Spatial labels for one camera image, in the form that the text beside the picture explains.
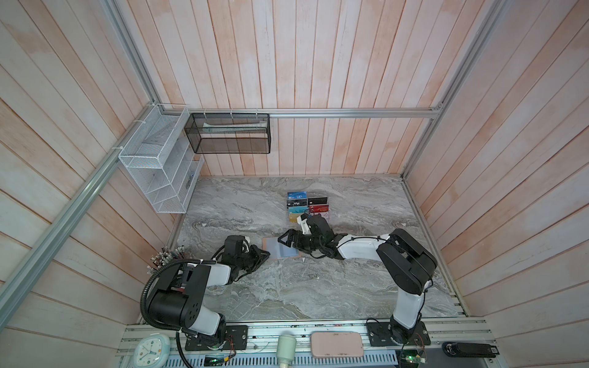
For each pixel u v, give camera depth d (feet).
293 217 3.28
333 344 2.34
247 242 2.53
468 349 2.19
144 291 1.36
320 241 2.40
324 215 3.31
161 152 2.30
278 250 3.04
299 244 2.67
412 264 1.63
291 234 2.68
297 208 3.29
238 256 2.47
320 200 3.31
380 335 2.39
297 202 3.31
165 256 2.38
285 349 2.15
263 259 2.75
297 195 3.30
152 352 2.26
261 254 2.94
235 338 2.40
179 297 1.45
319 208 3.31
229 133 3.52
